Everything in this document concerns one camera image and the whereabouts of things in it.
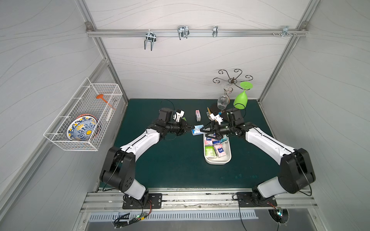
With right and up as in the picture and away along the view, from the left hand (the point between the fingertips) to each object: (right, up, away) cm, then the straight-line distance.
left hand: (194, 128), depth 79 cm
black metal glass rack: (+19, +33, +14) cm, 41 cm away
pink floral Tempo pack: (+10, -10, +12) cm, 18 cm away
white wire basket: (-56, +14, -7) cm, 58 cm away
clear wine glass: (+20, +16, +13) cm, 28 cm away
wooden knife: (+13, +10, +35) cm, 39 cm away
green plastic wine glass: (+29, +16, +8) cm, 34 cm away
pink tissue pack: (+4, +7, +25) cm, 27 cm away
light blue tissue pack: (+1, -2, -1) cm, 2 cm away
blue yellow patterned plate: (-51, +2, -17) cm, 53 cm away
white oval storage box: (+17, -20, +5) cm, 27 cm away
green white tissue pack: (+10, -15, +7) cm, 19 cm away
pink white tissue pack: (+16, -14, +7) cm, 22 cm away
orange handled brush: (-53, +18, +1) cm, 56 cm away
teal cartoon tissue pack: (+19, -9, +12) cm, 24 cm away
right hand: (+5, -2, -1) cm, 5 cm away
